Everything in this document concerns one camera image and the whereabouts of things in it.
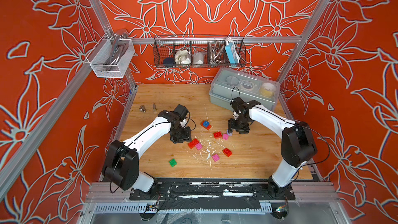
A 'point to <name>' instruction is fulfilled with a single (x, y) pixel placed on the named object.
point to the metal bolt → (154, 109)
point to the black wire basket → (200, 51)
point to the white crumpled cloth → (182, 56)
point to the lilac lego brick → (229, 134)
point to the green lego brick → (173, 163)
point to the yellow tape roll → (267, 89)
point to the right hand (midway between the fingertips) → (229, 131)
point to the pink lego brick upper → (225, 136)
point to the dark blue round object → (168, 61)
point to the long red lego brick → (192, 144)
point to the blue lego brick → (205, 124)
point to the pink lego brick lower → (215, 157)
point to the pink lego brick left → (198, 145)
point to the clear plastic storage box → (227, 84)
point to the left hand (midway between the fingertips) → (188, 139)
